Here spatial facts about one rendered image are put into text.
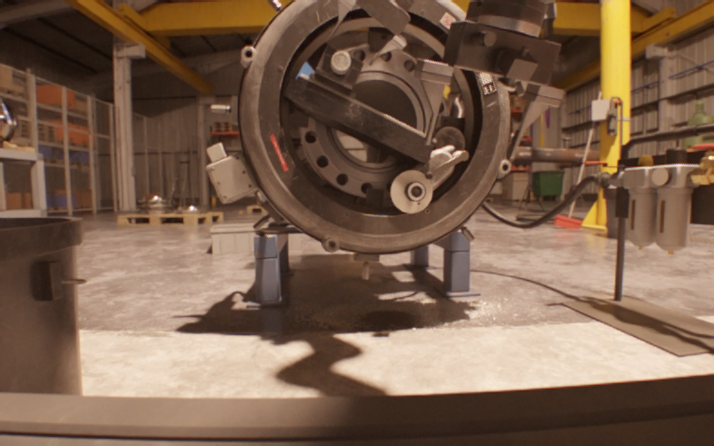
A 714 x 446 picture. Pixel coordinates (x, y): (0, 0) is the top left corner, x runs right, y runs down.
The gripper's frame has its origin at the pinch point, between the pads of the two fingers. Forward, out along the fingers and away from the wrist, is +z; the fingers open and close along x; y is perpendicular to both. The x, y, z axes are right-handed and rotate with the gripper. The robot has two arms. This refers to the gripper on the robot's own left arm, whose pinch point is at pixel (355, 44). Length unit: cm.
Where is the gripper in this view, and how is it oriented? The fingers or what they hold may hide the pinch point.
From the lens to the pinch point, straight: 96.9
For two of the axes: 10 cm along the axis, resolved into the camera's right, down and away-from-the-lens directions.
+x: -7.9, -3.4, -5.1
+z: -6.0, 5.7, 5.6
